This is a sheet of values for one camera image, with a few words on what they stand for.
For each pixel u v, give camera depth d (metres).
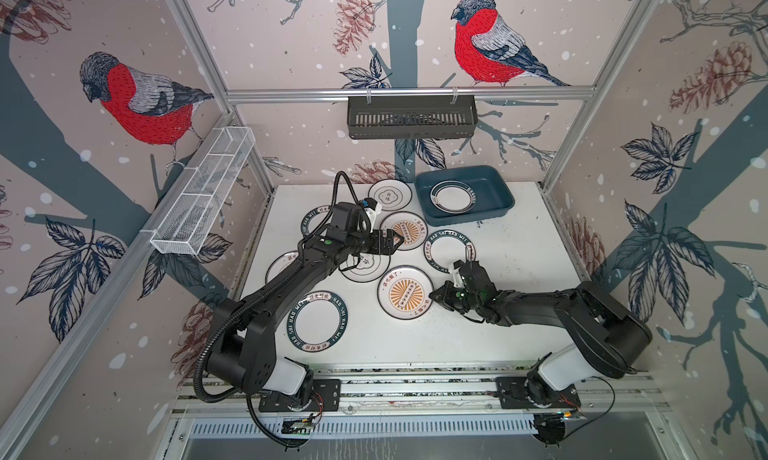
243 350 0.42
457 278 0.75
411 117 1.04
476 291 0.71
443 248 1.01
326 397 0.73
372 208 0.76
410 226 1.08
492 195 1.19
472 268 0.76
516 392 0.73
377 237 0.73
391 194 1.19
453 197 1.18
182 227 0.70
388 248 0.74
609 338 0.45
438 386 0.77
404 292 0.92
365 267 0.98
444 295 0.79
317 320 0.89
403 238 0.80
